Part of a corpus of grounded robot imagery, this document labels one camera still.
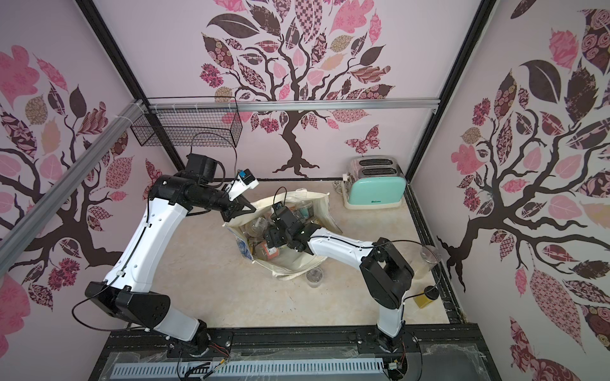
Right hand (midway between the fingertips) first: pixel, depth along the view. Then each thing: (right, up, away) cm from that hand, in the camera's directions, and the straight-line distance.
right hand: (276, 228), depth 87 cm
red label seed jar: (-3, -8, -7) cm, 10 cm away
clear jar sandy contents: (+53, -9, -9) cm, 54 cm away
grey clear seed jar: (-7, 0, -1) cm, 7 cm away
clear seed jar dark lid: (+14, -17, -5) cm, 23 cm away
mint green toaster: (+40, +18, +12) cm, 45 cm away
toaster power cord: (+27, +17, +27) cm, 42 cm away
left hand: (-6, +7, -15) cm, 18 cm away
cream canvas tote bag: (+13, +8, +6) cm, 16 cm away
